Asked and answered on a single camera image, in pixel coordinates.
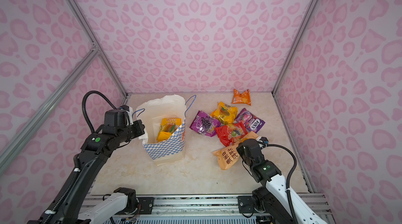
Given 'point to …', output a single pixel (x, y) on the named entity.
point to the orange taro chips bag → (229, 156)
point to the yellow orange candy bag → (225, 113)
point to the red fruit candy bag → (231, 133)
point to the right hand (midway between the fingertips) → (237, 142)
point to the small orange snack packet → (244, 98)
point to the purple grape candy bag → (205, 124)
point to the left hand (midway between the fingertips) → (144, 122)
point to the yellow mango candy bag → (167, 126)
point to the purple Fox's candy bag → (250, 122)
